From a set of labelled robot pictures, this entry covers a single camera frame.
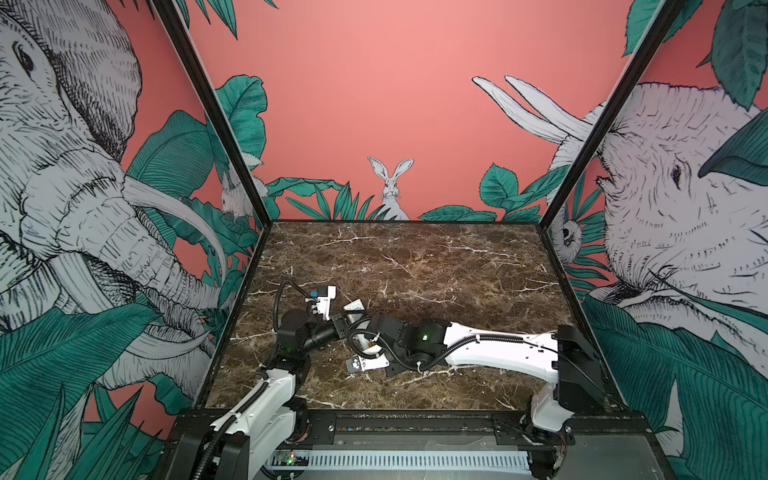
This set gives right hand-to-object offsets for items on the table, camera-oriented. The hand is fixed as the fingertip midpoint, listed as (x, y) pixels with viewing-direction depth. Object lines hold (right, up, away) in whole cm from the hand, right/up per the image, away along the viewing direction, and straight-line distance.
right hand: (374, 346), depth 75 cm
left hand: (-2, +8, +1) cm, 8 cm away
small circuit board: (-20, -25, -5) cm, 33 cm away
